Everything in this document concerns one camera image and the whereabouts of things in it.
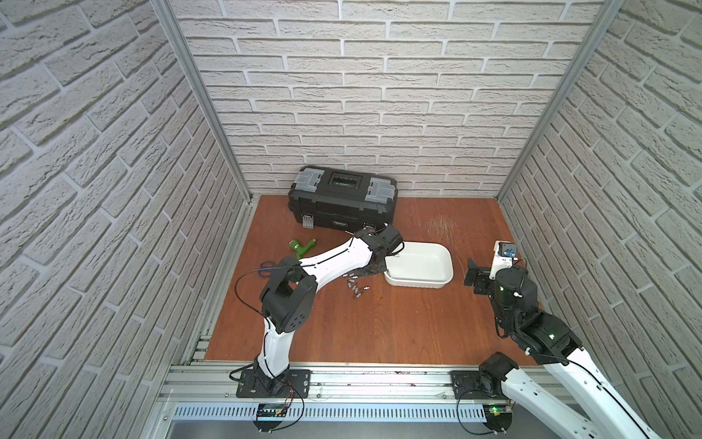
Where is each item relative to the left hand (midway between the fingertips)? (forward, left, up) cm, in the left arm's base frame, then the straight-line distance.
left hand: (377, 265), depth 89 cm
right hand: (-9, -28, +17) cm, 35 cm away
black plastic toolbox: (+23, +15, +8) cm, 29 cm away
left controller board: (-40, +31, -11) cm, 52 cm away
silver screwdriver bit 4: (-5, +7, -8) cm, 12 cm away
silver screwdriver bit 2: (-4, +9, -8) cm, 13 cm away
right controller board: (-41, -30, -8) cm, 52 cm away
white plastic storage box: (+6, -18, -10) cm, 21 cm away
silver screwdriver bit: (-1, +9, -8) cm, 12 cm away
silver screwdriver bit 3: (-5, +3, -8) cm, 10 cm away
